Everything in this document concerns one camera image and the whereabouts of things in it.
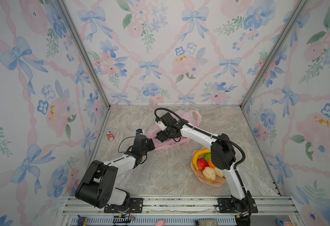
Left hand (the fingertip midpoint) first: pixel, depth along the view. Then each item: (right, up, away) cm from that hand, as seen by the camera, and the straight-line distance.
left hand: (154, 139), depth 91 cm
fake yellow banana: (+26, -9, -7) cm, 28 cm away
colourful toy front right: (+65, -37, -23) cm, 78 cm away
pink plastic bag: (+25, +14, +4) cm, 29 cm away
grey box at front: (+28, -36, -25) cm, 52 cm away
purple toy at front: (-32, -34, -25) cm, 53 cm away
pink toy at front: (+6, -37, -23) cm, 44 cm away
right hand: (+5, +4, +3) cm, 7 cm away
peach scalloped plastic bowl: (+38, -22, -12) cm, 45 cm away
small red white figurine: (-31, +2, +6) cm, 32 cm away
